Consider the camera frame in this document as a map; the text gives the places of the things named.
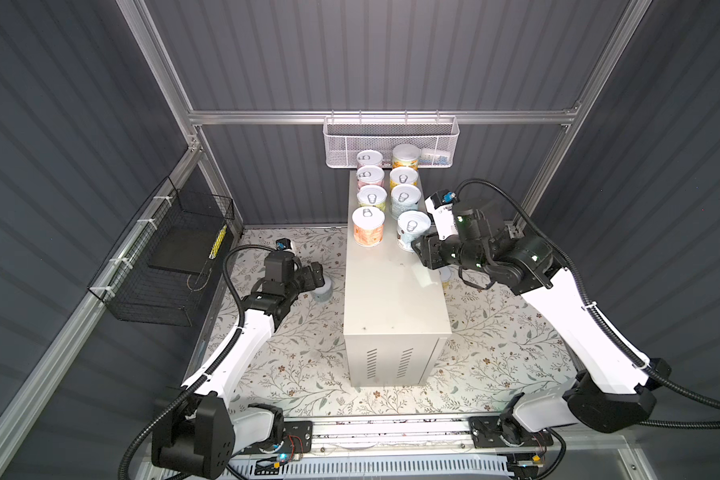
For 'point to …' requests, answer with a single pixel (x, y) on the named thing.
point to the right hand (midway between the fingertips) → (422, 243)
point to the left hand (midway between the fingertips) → (308, 269)
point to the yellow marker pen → (216, 245)
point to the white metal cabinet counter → (395, 313)
